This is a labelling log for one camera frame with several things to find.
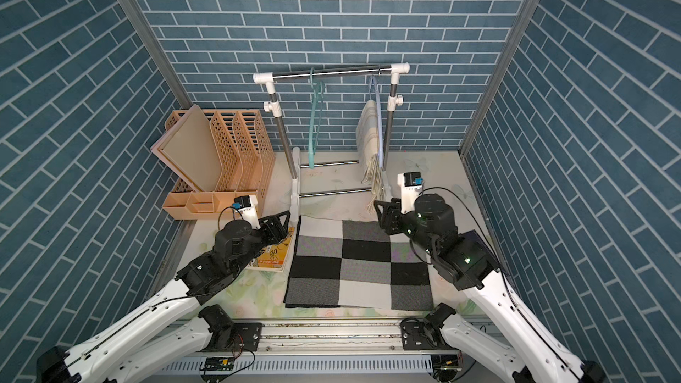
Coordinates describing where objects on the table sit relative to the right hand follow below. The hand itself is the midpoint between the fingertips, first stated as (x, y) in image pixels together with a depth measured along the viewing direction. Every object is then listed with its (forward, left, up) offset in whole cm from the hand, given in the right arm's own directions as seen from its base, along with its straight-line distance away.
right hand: (386, 201), depth 67 cm
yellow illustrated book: (-5, +35, -28) cm, 45 cm away
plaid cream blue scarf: (+28, +6, +1) cm, 28 cm away
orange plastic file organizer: (+37, +59, -27) cm, 75 cm away
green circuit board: (-34, +43, -33) cm, 64 cm away
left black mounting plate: (-28, +37, -30) cm, 55 cm away
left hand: (-1, +26, -9) cm, 28 cm away
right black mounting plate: (-23, -11, -31) cm, 40 cm away
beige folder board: (+24, +70, -11) cm, 75 cm away
